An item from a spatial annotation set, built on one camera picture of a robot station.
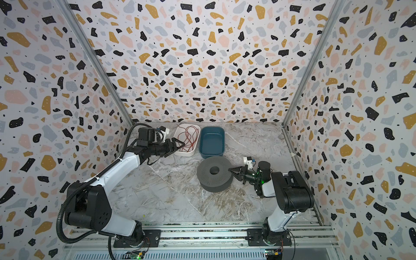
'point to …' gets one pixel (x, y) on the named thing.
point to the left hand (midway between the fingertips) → (180, 143)
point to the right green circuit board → (271, 254)
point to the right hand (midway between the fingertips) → (227, 168)
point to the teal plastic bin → (212, 141)
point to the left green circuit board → (134, 255)
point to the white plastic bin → (178, 130)
